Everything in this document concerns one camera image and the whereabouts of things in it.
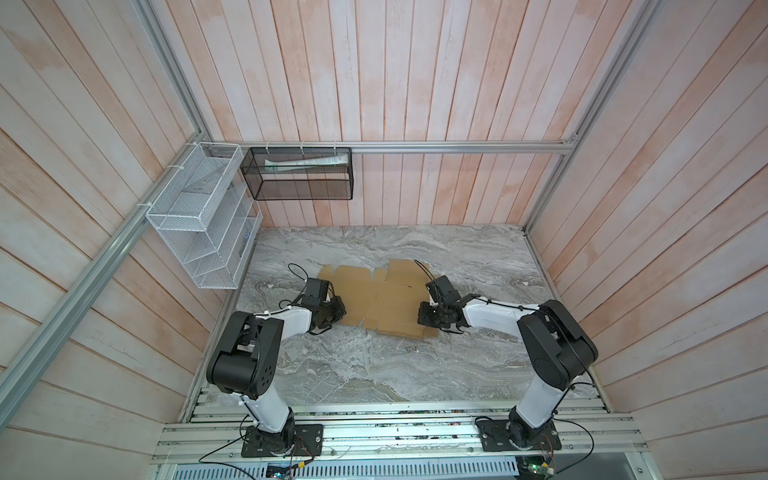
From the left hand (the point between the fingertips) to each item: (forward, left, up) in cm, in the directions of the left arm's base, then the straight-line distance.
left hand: (346, 314), depth 96 cm
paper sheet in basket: (+33, +12, +35) cm, 50 cm away
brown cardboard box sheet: (+7, -14, -4) cm, 16 cm away
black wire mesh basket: (+43, +18, +25) cm, 52 cm away
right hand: (-1, -24, 0) cm, 24 cm away
